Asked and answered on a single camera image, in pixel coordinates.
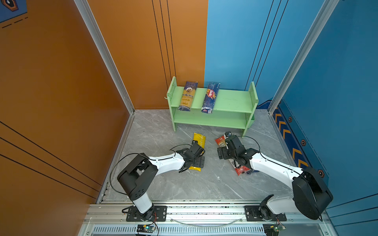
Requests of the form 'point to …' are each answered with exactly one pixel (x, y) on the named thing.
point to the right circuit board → (272, 229)
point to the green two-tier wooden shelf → (233, 108)
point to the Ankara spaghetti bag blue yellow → (187, 96)
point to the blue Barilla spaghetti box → (210, 97)
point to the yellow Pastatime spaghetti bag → (201, 140)
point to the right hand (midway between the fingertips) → (224, 149)
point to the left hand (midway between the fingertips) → (197, 159)
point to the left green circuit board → (145, 228)
